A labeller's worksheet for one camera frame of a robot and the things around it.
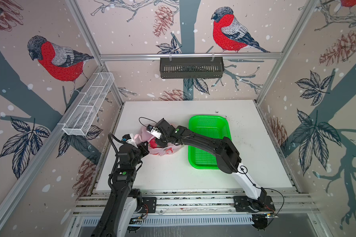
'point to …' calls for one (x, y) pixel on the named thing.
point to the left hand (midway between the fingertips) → (147, 141)
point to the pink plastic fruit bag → (142, 135)
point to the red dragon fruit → (153, 143)
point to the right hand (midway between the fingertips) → (157, 141)
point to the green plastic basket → (216, 127)
